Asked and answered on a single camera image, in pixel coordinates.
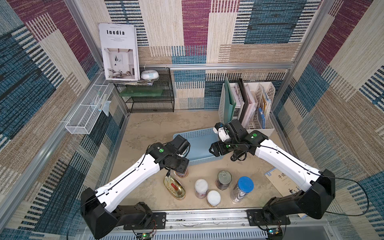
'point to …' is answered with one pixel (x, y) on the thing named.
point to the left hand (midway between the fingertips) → (181, 164)
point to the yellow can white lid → (183, 175)
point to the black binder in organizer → (246, 102)
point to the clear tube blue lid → (244, 185)
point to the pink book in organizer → (251, 110)
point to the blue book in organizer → (263, 118)
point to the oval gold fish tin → (174, 188)
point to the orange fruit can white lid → (213, 198)
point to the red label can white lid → (201, 187)
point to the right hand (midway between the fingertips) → (215, 146)
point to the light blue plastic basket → (200, 141)
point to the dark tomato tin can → (224, 178)
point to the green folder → (229, 103)
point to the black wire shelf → (153, 93)
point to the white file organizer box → (263, 93)
